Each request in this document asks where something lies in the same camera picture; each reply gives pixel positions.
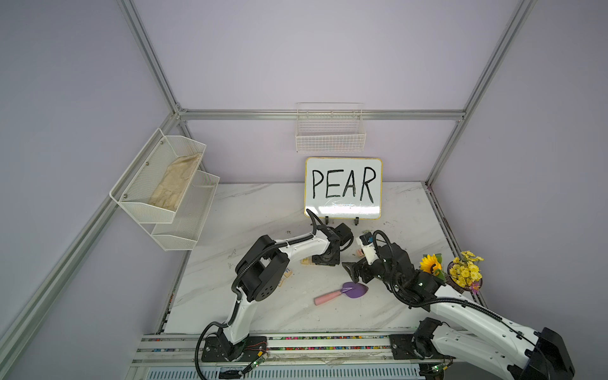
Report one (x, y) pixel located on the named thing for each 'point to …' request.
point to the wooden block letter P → (306, 261)
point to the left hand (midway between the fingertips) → (326, 263)
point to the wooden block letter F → (288, 272)
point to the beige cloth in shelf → (179, 172)
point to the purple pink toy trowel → (350, 289)
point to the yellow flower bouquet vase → (465, 271)
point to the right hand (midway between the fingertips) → (349, 259)
